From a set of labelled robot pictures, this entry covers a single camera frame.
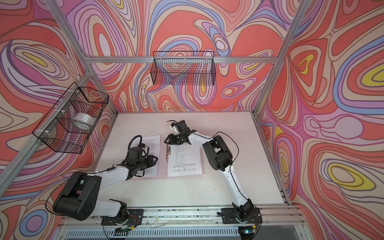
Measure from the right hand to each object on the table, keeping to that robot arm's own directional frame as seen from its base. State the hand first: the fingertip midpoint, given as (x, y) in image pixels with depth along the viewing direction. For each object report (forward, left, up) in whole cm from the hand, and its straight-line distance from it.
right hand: (168, 144), depth 100 cm
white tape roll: (-5, +37, +31) cm, 48 cm away
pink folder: (-18, +2, -1) cm, 18 cm away
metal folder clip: (-6, 0, 0) cm, 6 cm away
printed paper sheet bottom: (-12, -12, 0) cm, 17 cm away
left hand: (-11, +6, +1) cm, 12 cm away
